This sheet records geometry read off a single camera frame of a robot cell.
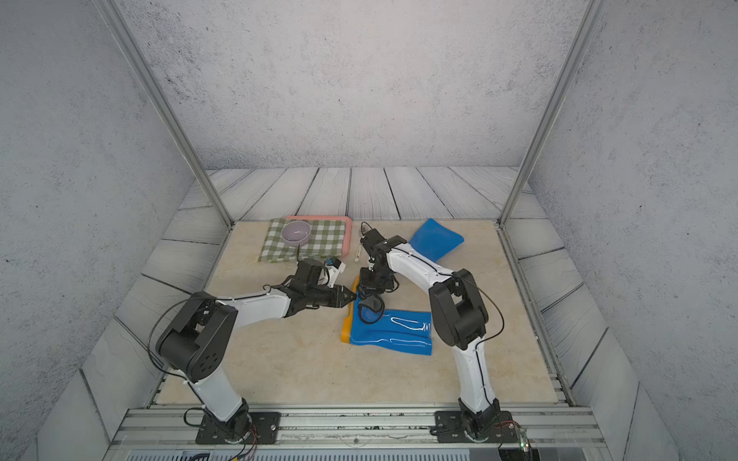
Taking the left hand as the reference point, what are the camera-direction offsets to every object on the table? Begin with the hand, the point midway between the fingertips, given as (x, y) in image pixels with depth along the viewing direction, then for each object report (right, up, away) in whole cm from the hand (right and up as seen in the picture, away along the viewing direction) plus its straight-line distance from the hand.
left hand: (356, 298), depth 91 cm
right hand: (+3, +2, +1) cm, 4 cm away
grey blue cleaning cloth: (+5, -2, -4) cm, 6 cm away
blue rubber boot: (+13, -10, 0) cm, 16 cm away
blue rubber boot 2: (+30, +18, +27) cm, 44 cm away
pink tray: (-6, +24, +29) cm, 38 cm away
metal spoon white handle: (-1, +11, +17) cm, 20 cm away
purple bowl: (-25, +21, +21) cm, 39 cm away
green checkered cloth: (-13, +18, +24) cm, 33 cm away
